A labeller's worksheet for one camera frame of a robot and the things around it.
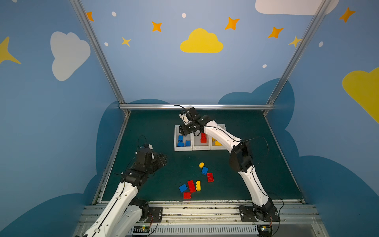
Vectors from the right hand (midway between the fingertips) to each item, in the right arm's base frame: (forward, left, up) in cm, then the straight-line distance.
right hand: (183, 127), depth 95 cm
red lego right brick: (-28, -18, -12) cm, 35 cm away
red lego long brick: (-1, -14, -12) cm, 18 cm away
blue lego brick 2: (-23, -15, -12) cm, 30 cm away
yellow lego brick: (-20, -12, -12) cm, 27 cm away
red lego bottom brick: (-38, -5, -14) cm, 40 cm away
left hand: (-22, +9, +1) cm, 24 cm away
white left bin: (-3, -4, -7) cm, 8 cm away
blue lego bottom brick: (-34, -2, -12) cm, 36 cm away
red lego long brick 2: (-33, -7, -11) cm, 36 cm away
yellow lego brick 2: (-33, -11, -11) cm, 37 cm away
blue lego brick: (-2, +2, -10) cm, 11 cm away
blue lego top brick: (-6, +2, -11) cm, 12 cm away
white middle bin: (-5, -8, -12) cm, 16 cm away
